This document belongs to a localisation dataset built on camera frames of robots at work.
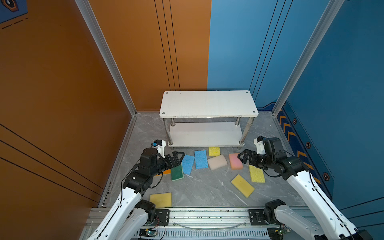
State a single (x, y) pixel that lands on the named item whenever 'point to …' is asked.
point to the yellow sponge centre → (245, 187)
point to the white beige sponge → (217, 162)
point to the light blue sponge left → (187, 164)
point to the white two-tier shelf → (201, 118)
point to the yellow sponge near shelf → (214, 151)
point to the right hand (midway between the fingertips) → (243, 158)
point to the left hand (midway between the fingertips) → (179, 155)
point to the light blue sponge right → (201, 159)
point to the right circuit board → (277, 233)
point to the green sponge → (177, 173)
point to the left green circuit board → (148, 232)
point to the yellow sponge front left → (162, 200)
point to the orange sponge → (168, 171)
